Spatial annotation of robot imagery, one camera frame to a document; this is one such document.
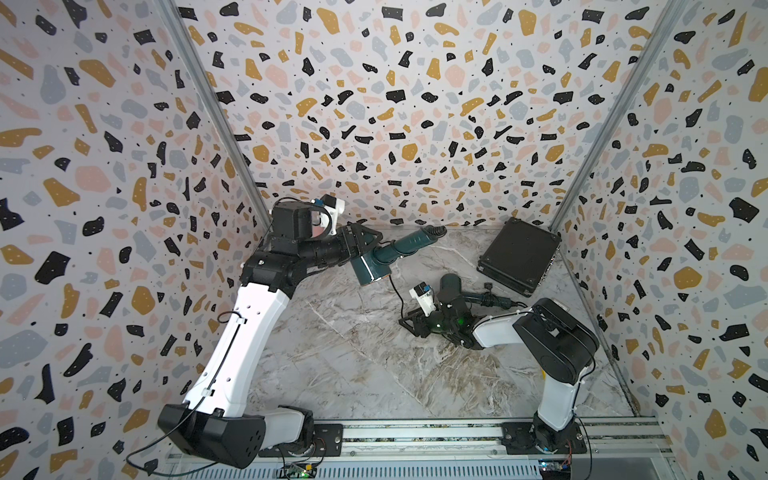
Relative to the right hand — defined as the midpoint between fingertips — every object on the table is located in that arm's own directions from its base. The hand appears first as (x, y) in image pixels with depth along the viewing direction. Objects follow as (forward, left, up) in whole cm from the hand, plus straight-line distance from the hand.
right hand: (406, 318), depth 91 cm
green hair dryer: (+8, -27, -2) cm, 29 cm away
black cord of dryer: (0, +1, +11) cm, 11 cm away
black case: (+25, -39, +1) cm, 47 cm away
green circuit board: (-38, +25, -5) cm, 46 cm away
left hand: (0, +6, +34) cm, 35 cm away
